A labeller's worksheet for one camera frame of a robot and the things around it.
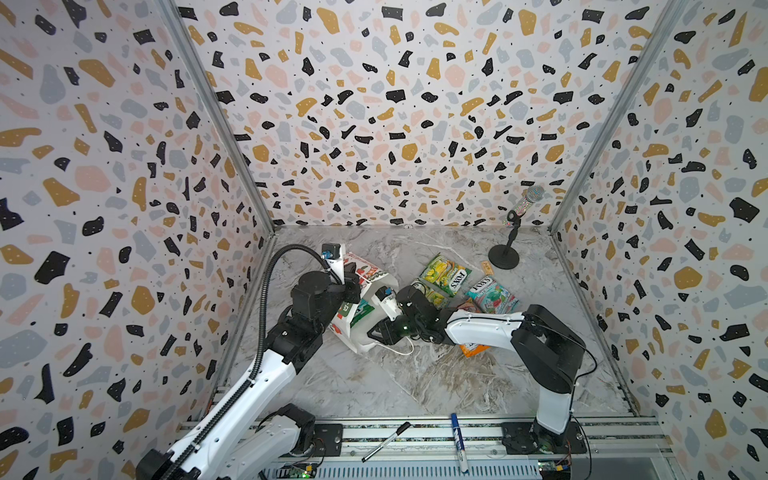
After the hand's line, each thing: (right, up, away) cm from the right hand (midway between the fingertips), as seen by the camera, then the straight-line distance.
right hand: (366, 328), depth 83 cm
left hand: (-1, +19, -11) cm, 22 cm away
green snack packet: (+22, +5, +15) cm, 27 cm away
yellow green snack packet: (+25, +13, +20) cm, 35 cm away
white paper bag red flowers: (+1, +14, -4) cm, 15 cm away
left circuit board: (-15, -31, -13) cm, 36 cm away
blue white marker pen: (+24, -26, -10) cm, 37 cm away
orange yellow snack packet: (+30, -8, +5) cm, 32 cm away
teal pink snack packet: (+40, +6, +15) cm, 43 cm away
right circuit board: (+46, -31, -11) cm, 57 cm away
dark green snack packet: (-2, +3, +12) cm, 12 cm away
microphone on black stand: (+49, +19, +29) cm, 61 cm away
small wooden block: (+41, +15, +26) cm, 51 cm away
